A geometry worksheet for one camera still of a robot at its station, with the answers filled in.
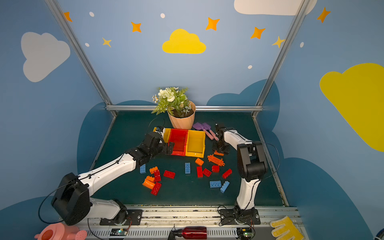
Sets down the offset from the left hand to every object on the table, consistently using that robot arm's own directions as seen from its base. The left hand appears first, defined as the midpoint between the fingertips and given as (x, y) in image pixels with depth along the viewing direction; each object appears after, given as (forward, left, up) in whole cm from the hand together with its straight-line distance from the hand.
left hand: (168, 142), depth 85 cm
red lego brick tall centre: (-11, -19, -15) cm, 26 cm away
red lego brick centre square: (-12, -23, -15) cm, 30 cm away
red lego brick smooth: (-9, -28, -15) cm, 33 cm away
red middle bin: (+12, -5, -11) cm, 17 cm away
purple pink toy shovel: (+24, -18, -14) cm, 33 cm away
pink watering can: (-43, +40, -4) cm, 59 cm away
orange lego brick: (-11, +10, -14) cm, 20 cm away
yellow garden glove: (-40, -59, -14) cm, 72 cm away
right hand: (+3, -32, -13) cm, 35 cm away
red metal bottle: (-42, -15, -11) cm, 46 cm away
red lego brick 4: (-13, -35, -13) cm, 39 cm away
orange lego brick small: (-2, -29, -9) cm, 30 cm away
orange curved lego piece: (-18, +10, -14) cm, 25 cm away
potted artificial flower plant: (+26, -6, -1) cm, 26 cm away
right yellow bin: (+10, -16, -17) cm, 25 cm away
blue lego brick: (-9, -11, -15) cm, 21 cm away
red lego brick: (-14, +7, -16) cm, 22 cm away
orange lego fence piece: (-4, -30, -15) cm, 34 cm away
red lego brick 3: (-22, +6, -15) cm, 27 cm away
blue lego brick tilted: (-20, -33, -14) cm, 41 cm away
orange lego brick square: (-5, -18, -14) cm, 24 cm away
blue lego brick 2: (-19, -27, -14) cm, 36 cm away
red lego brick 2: (-13, 0, -15) cm, 20 cm away
